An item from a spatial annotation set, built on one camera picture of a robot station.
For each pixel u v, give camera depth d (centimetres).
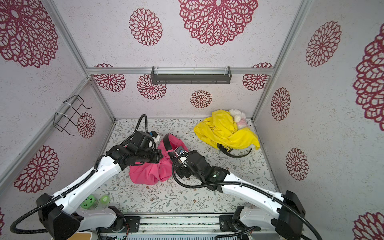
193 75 93
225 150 99
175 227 73
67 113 76
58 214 37
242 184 47
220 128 100
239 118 102
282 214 40
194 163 54
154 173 74
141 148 58
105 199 81
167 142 80
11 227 37
